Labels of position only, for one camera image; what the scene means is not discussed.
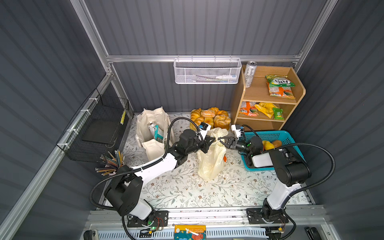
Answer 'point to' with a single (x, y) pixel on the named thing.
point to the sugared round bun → (208, 113)
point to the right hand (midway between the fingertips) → (220, 143)
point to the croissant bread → (196, 118)
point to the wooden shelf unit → (270, 101)
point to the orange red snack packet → (248, 108)
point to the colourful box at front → (190, 232)
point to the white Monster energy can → (151, 126)
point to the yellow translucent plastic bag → (211, 162)
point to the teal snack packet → (158, 133)
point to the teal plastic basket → (282, 136)
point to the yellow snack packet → (267, 108)
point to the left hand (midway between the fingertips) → (214, 137)
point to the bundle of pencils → (111, 163)
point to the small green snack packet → (278, 114)
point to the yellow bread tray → (218, 112)
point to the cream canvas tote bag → (154, 149)
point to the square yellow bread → (210, 121)
